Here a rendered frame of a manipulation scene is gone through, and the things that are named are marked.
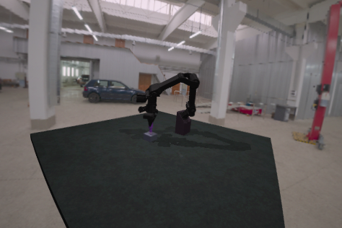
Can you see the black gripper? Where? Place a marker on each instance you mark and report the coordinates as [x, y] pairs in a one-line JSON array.
[[150, 115]]

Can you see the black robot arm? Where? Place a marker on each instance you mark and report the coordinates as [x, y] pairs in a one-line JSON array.
[[156, 89]]

